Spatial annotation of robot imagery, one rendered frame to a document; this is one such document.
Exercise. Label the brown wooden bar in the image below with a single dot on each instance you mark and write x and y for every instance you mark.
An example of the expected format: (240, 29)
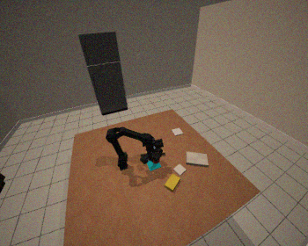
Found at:
(145, 154)

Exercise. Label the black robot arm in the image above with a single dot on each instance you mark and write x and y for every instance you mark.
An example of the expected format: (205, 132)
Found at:
(146, 139)

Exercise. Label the beige flat square block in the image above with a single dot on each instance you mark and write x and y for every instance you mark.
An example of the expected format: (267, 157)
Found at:
(195, 159)

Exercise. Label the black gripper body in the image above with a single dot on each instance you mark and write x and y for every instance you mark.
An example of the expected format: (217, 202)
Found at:
(144, 159)

